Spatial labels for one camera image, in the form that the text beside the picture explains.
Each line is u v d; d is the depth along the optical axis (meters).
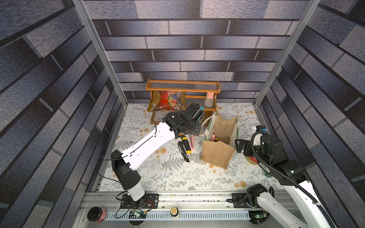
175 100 0.94
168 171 0.85
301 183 0.42
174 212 0.59
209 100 0.96
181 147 0.92
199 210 0.74
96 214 0.65
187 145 0.95
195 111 0.53
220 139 0.97
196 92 1.15
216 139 0.97
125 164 0.42
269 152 0.50
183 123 0.49
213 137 0.97
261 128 0.59
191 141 0.96
